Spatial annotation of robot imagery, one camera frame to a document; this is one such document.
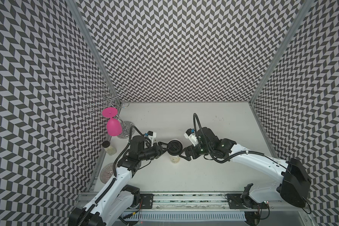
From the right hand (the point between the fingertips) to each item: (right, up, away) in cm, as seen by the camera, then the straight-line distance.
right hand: (185, 154), depth 75 cm
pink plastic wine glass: (-40, +15, +2) cm, 42 cm away
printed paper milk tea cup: (-6, -4, +3) cm, 8 cm away
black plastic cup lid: (-6, +4, -2) cm, 8 cm away
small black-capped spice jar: (-45, 0, +8) cm, 46 cm away
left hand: (-9, +3, +1) cm, 9 cm away
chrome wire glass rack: (-59, +31, +18) cm, 69 cm away
